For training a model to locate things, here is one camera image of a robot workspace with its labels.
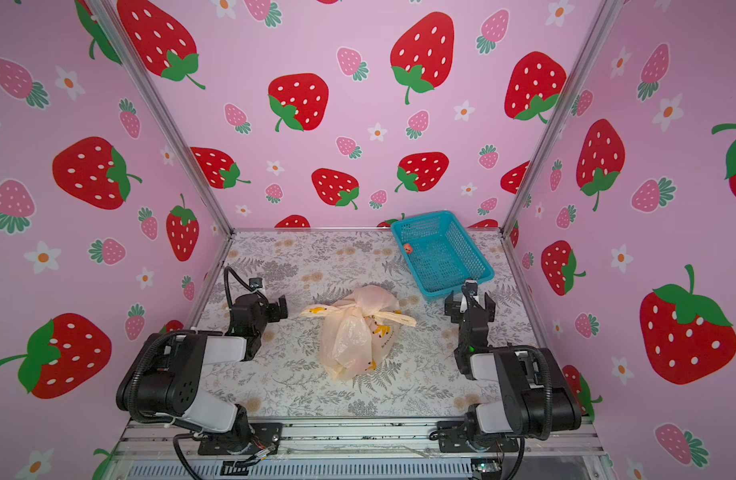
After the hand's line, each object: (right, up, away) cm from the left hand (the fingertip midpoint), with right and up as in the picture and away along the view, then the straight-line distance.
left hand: (268, 296), depth 95 cm
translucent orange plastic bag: (+31, -7, -16) cm, 35 cm away
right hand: (+64, +2, -6) cm, 64 cm away
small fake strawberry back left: (+47, +16, +17) cm, 53 cm away
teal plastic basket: (+62, +14, +19) cm, 66 cm away
